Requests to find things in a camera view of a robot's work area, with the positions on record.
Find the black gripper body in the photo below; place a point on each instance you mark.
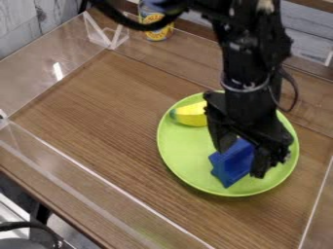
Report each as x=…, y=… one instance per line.
x=251, y=111

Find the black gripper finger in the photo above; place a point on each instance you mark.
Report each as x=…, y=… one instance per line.
x=222, y=135
x=267, y=155

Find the blue T-shaped block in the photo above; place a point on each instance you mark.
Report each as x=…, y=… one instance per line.
x=232, y=164

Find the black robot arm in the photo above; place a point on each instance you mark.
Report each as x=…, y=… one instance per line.
x=255, y=46

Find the green plate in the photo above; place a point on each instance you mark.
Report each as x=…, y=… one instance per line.
x=184, y=147

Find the yellow toy banana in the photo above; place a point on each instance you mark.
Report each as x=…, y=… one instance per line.
x=190, y=115

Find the black metal stand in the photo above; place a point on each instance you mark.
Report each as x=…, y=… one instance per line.
x=40, y=214

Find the clear acrylic tray wall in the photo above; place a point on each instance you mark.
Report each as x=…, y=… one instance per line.
x=77, y=142

